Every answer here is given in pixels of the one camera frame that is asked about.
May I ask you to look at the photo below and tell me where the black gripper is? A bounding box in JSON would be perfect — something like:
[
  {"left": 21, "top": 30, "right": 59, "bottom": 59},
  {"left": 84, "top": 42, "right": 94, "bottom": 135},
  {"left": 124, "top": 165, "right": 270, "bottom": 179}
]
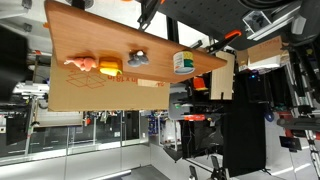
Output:
[{"left": 188, "top": 155, "right": 231, "bottom": 180}]

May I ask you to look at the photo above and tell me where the gray plush doll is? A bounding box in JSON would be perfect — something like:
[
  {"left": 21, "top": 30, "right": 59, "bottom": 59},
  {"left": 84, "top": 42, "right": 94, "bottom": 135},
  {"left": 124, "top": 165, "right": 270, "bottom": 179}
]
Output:
[{"left": 127, "top": 49, "right": 150, "bottom": 68}]

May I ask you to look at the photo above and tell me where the emergency stop button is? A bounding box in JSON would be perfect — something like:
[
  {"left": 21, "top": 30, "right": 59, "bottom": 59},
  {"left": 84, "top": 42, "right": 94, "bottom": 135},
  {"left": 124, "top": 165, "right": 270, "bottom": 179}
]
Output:
[{"left": 193, "top": 76, "right": 209, "bottom": 92}]

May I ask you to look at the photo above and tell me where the notched plywood panel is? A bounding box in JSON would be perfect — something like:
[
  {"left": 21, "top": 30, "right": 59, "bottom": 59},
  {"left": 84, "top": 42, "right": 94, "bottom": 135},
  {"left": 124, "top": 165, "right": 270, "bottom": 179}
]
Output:
[{"left": 209, "top": 50, "right": 236, "bottom": 101}]

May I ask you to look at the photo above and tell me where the black tripod bar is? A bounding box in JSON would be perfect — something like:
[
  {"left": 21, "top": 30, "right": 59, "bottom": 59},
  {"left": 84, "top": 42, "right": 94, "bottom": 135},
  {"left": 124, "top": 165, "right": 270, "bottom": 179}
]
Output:
[{"left": 276, "top": 118, "right": 320, "bottom": 133}]

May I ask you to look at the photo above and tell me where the corn can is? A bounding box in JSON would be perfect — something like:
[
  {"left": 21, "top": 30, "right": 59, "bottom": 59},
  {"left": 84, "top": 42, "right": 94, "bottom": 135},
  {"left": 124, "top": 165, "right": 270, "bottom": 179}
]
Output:
[{"left": 172, "top": 50, "right": 196, "bottom": 75}]

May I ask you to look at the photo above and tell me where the large cardboard sheet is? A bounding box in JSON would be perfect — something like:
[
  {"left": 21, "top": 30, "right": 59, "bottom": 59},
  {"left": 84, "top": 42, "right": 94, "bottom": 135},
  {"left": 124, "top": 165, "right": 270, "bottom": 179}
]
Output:
[{"left": 47, "top": 56, "right": 171, "bottom": 113}]

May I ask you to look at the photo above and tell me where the red printed cardboard box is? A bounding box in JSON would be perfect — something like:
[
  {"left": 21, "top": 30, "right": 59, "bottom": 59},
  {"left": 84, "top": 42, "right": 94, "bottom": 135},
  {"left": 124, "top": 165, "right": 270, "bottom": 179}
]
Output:
[{"left": 236, "top": 35, "right": 290, "bottom": 68}]

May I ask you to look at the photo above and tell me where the black table column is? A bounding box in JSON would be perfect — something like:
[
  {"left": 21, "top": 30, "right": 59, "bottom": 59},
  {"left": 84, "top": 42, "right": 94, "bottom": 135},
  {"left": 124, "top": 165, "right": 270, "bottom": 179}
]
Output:
[{"left": 166, "top": 16, "right": 180, "bottom": 43}]

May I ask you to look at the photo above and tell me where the black perforated breadboard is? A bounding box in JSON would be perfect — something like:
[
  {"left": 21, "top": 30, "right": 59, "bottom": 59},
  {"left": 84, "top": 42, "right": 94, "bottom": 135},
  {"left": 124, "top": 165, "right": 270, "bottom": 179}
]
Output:
[{"left": 156, "top": 0, "right": 301, "bottom": 51}]

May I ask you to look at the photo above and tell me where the aluminium extrusion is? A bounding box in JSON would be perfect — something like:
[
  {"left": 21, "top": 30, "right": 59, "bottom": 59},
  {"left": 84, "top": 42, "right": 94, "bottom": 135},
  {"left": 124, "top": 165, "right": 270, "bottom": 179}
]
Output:
[{"left": 242, "top": 6, "right": 303, "bottom": 42}]

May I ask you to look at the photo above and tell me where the pink toy meat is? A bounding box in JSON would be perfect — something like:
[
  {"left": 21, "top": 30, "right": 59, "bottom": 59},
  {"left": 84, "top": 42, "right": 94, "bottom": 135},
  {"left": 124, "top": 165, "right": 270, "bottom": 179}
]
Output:
[{"left": 63, "top": 55, "right": 98, "bottom": 73}]

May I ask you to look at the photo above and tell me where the black clamp orange handle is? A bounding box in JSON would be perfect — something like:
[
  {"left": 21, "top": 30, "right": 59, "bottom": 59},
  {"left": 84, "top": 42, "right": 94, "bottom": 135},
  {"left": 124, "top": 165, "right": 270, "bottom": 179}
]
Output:
[
  {"left": 199, "top": 29, "right": 243, "bottom": 54},
  {"left": 137, "top": 0, "right": 165, "bottom": 32}
]

